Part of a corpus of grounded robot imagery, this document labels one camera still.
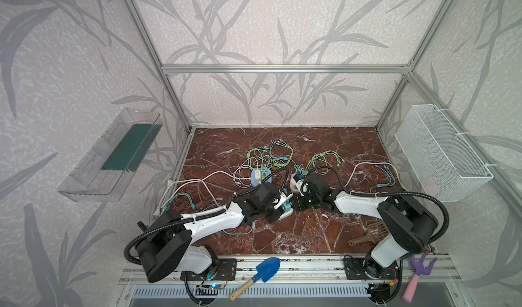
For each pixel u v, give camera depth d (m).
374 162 1.05
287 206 0.83
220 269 0.72
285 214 0.85
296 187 0.83
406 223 0.45
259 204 0.64
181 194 0.93
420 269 0.74
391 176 0.99
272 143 1.12
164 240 0.46
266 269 0.74
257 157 1.07
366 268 0.65
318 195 0.71
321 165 1.05
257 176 0.88
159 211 0.92
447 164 0.62
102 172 0.64
